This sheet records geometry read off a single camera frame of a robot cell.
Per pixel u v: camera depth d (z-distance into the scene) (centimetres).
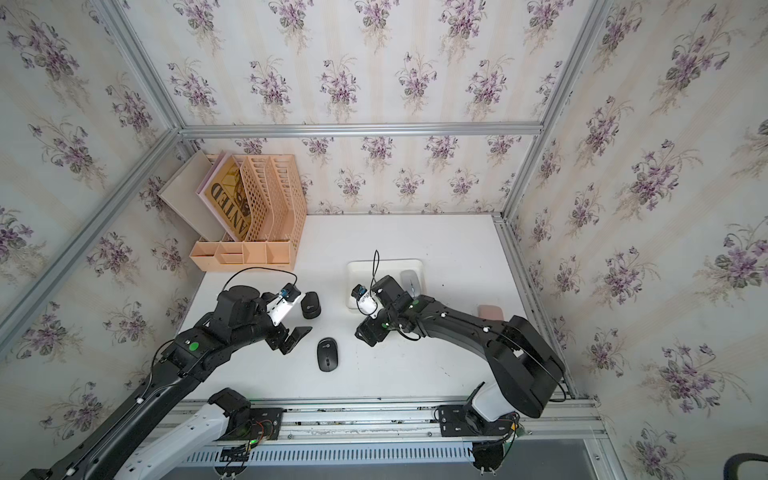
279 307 63
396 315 65
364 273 104
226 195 96
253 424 73
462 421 66
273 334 63
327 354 82
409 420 75
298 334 65
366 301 75
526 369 43
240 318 56
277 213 118
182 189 88
